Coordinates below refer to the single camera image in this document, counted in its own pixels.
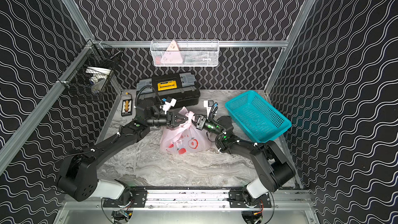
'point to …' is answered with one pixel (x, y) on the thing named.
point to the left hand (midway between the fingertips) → (186, 118)
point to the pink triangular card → (172, 55)
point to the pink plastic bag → (185, 138)
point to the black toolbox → (183, 87)
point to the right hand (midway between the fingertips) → (187, 115)
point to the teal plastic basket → (252, 114)
